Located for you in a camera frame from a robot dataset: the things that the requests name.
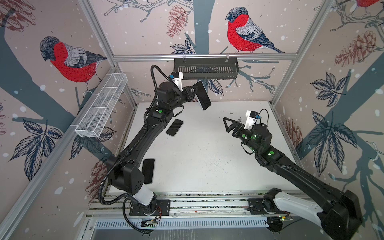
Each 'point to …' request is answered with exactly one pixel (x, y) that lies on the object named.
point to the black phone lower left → (147, 170)
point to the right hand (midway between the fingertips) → (226, 122)
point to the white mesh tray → (101, 105)
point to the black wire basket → (207, 68)
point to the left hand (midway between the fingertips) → (197, 86)
